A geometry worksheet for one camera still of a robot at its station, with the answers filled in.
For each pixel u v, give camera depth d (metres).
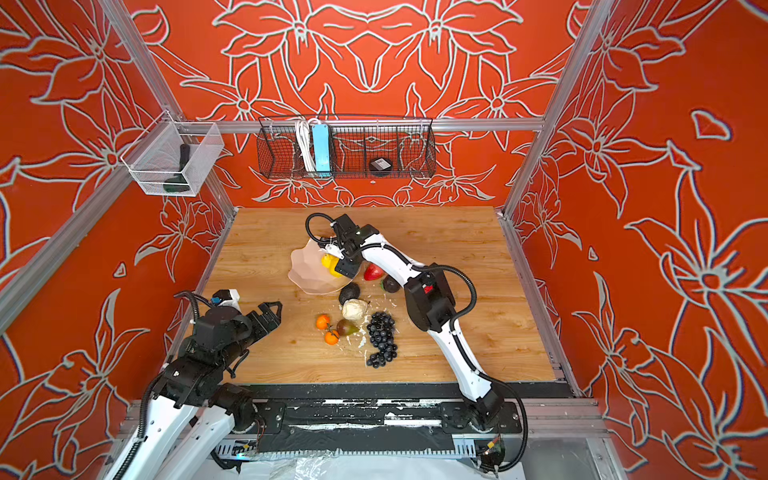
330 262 0.98
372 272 0.98
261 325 0.66
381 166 0.95
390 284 0.93
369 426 0.73
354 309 0.87
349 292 0.92
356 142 0.96
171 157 0.90
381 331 0.84
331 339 0.85
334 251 0.87
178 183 0.78
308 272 1.00
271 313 0.67
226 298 0.66
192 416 0.49
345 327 0.85
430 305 0.60
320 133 0.89
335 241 0.85
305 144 0.89
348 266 0.87
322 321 0.87
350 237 0.77
